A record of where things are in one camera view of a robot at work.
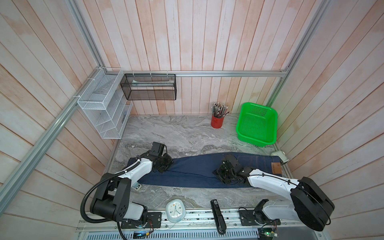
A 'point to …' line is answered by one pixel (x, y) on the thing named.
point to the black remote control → (220, 222)
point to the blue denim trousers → (196, 171)
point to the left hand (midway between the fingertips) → (173, 164)
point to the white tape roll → (282, 156)
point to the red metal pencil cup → (216, 122)
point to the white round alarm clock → (175, 210)
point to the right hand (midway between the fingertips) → (212, 172)
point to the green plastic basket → (257, 124)
